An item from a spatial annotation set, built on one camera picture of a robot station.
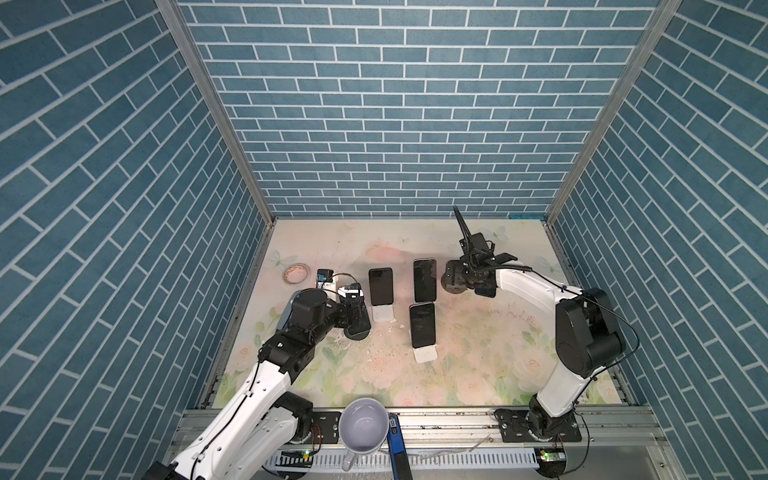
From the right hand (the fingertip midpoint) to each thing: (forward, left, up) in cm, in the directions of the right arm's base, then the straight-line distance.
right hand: (456, 272), depth 95 cm
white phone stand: (-13, +23, -7) cm, 27 cm away
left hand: (-17, +30, +9) cm, 36 cm away
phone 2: (-19, +11, +4) cm, 22 cm away
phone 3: (-5, +1, +24) cm, 25 cm away
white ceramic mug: (-44, +24, -7) cm, 51 cm away
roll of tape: (+1, +55, -7) cm, 56 cm away
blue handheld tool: (-51, +14, -8) cm, 53 cm away
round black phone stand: (-21, +29, -2) cm, 36 cm away
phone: (-9, +23, +2) cm, 25 cm away
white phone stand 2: (-24, +9, -8) cm, 27 cm away
